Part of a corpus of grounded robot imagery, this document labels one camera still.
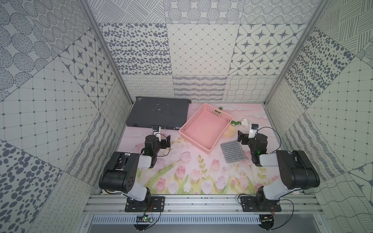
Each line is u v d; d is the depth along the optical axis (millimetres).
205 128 1035
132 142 1009
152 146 725
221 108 1167
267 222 716
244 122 1045
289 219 699
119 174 452
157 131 818
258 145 730
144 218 704
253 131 819
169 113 1106
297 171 460
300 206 747
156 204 737
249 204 731
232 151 906
